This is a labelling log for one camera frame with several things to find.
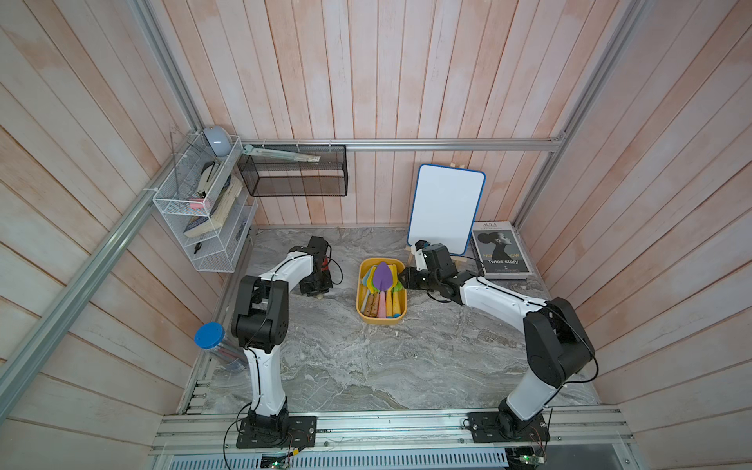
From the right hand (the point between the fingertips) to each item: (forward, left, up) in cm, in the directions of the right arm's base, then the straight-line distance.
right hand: (400, 275), depth 92 cm
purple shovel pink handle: (+2, +5, -6) cm, 8 cm away
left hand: (-2, +26, -8) cm, 28 cm away
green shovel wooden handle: (-1, 0, -7) cm, 7 cm away
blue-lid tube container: (-26, +48, +10) cm, 55 cm away
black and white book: (+17, -38, -8) cm, 43 cm away
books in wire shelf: (+2, +52, +22) cm, 57 cm away
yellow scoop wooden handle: (-8, +10, -7) cm, 14 cm away
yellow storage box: (-1, +13, -9) cm, 15 cm away
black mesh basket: (+32, +48, +15) cm, 59 cm away
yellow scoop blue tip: (-3, +1, -7) cm, 8 cm away
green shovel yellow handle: (+2, +10, -6) cm, 12 cm away
